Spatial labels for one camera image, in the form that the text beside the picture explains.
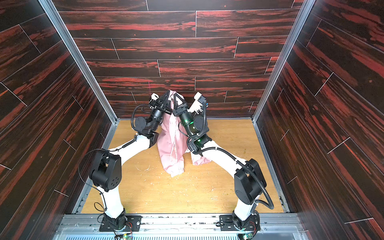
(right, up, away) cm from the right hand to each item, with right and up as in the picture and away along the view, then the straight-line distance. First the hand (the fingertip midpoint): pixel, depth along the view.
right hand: (177, 94), depth 64 cm
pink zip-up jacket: (-5, -24, +24) cm, 34 cm away
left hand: (-3, 0, 0) cm, 3 cm away
